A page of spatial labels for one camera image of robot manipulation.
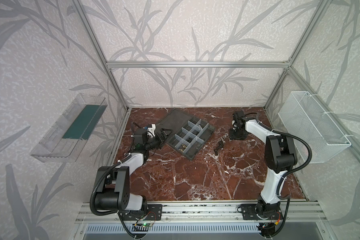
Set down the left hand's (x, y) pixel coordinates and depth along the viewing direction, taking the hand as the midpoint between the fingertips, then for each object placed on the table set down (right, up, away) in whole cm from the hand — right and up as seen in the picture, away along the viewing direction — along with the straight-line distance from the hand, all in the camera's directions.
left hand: (172, 131), depth 86 cm
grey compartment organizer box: (+10, -2, +14) cm, 17 cm away
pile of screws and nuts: (+31, -10, +13) cm, 35 cm away
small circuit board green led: (-11, -44, -15) cm, 48 cm away
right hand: (+40, -2, +14) cm, 42 cm away
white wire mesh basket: (+64, +9, -17) cm, 67 cm away
